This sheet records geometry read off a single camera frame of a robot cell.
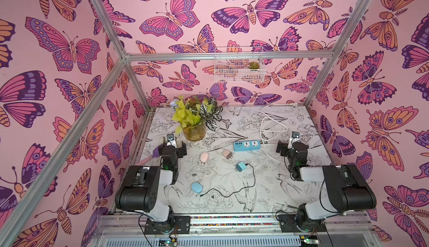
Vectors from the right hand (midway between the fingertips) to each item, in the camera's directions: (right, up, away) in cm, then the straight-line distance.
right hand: (290, 141), depth 93 cm
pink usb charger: (-35, -7, +1) cm, 36 cm away
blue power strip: (-24, -3, +4) cm, 24 cm away
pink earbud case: (-49, -10, +2) cm, 50 cm away
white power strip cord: (-3, +11, +13) cm, 17 cm away
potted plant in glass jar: (-53, +14, -2) cm, 55 cm away
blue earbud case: (-51, -22, -10) cm, 57 cm away
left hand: (-65, 0, +1) cm, 65 cm away
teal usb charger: (-28, -13, -4) cm, 31 cm away
